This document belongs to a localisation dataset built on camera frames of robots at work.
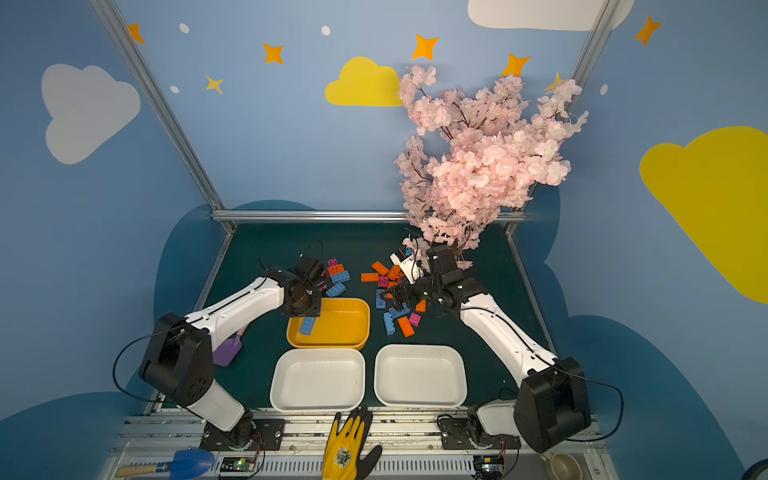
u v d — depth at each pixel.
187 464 0.71
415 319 0.94
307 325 0.92
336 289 1.01
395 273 1.08
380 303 0.98
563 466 0.70
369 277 1.07
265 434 0.74
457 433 0.74
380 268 1.08
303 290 0.68
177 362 0.44
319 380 0.86
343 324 0.98
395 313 0.95
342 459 0.70
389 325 0.92
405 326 0.93
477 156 0.60
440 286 0.62
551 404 0.41
